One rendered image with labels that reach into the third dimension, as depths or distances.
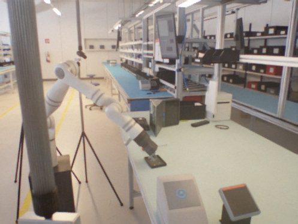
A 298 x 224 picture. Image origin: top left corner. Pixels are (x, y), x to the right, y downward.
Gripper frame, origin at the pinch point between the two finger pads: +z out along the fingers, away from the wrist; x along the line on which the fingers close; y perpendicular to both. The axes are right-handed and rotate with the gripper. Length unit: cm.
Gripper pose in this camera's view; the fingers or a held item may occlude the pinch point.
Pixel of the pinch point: (159, 163)
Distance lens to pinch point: 121.8
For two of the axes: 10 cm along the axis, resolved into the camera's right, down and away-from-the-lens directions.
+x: 2.1, -2.5, 9.5
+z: 6.9, 7.2, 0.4
